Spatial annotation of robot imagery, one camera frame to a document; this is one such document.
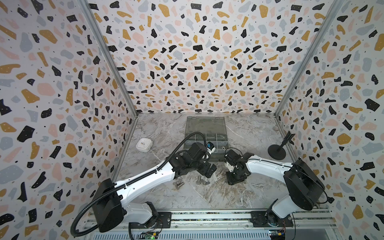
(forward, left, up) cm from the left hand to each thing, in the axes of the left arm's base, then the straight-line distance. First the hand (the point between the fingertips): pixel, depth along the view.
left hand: (210, 162), depth 75 cm
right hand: (-3, -11, -16) cm, 20 cm away
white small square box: (+21, +42, -15) cm, 49 cm away
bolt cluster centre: (-4, +2, -17) cm, 17 cm away
